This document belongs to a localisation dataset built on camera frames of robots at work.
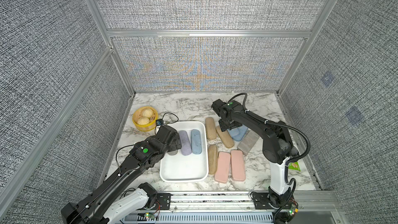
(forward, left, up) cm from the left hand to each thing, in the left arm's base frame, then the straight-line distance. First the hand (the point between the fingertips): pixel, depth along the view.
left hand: (173, 139), depth 75 cm
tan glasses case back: (+14, -20, -14) cm, 28 cm away
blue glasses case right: (+9, -36, -13) cm, 39 cm away
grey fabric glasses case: (0, +3, -16) cm, 17 cm away
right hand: (+14, -32, -8) cm, 35 cm away
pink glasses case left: (-13, -24, -16) cm, 31 cm away
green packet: (-10, -63, -16) cm, 66 cm away
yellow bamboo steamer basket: (+28, +27, -16) cm, 42 cm away
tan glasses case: (+7, -28, -13) cm, 32 cm away
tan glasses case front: (-5, -19, -14) cm, 24 cm away
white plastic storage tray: (-7, -3, -21) cm, 23 cm away
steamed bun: (+19, +21, -12) cm, 31 cm away
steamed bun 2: (+26, +20, -12) cm, 35 cm away
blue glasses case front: (+6, -11, -15) cm, 19 cm away
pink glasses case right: (-8, -33, -16) cm, 38 cm away
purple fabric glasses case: (+2, -5, -14) cm, 15 cm away
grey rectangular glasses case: (+3, -41, -13) cm, 43 cm away
